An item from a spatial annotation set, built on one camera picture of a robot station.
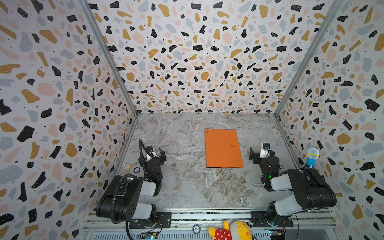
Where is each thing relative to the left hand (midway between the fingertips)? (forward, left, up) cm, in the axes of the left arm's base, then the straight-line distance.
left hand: (151, 149), depth 86 cm
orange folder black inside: (+7, -44, -12) cm, 46 cm away
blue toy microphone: (-13, -80, +15) cm, 82 cm away
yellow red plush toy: (-39, -45, -5) cm, 60 cm away
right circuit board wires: (-41, -65, -13) cm, 78 cm away
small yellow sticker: (-6, +15, -11) cm, 20 cm away
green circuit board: (-40, -4, -12) cm, 42 cm away
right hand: (+2, -64, -1) cm, 64 cm away
